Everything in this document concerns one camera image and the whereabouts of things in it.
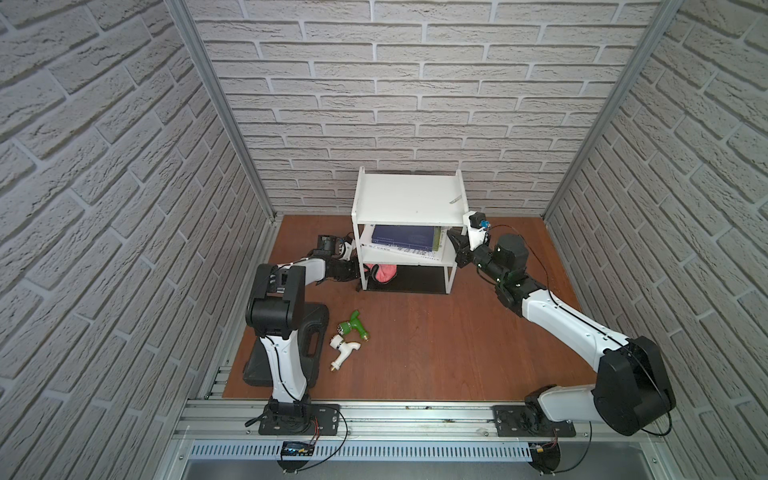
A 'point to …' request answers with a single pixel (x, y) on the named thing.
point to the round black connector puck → (545, 457)
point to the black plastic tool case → (310, 322)
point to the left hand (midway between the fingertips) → (359, 264)
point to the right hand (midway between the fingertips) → (454, 231)
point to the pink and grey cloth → (384, 273)
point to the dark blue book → (417, 237)
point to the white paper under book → (410, 252)
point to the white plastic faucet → (344, 348)
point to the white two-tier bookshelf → (405, 200)
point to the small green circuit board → (297, 448)
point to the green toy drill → (353, 323)
